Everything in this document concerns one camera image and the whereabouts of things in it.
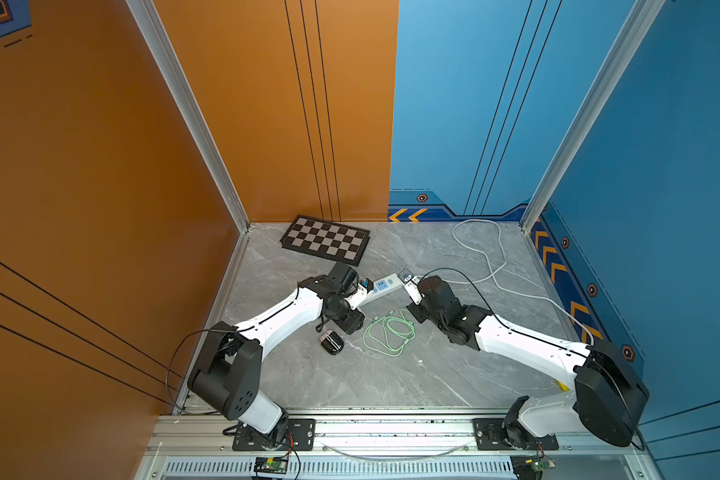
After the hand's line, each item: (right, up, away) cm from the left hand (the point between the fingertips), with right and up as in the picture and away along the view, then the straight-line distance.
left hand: (355, 314), depth 88 cm
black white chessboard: (-12, +23, +25) cm, 36 cm away
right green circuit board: (+45, -31, -18) cm, 58 cm away
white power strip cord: (+47, +10, +15) cm, 50 cm away
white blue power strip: (+9, +7, +11) cm, 15 cm away
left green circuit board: (-19, -33, -16) cm, 41 cm away
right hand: (+17, +8, -2) cm, 19 cm away
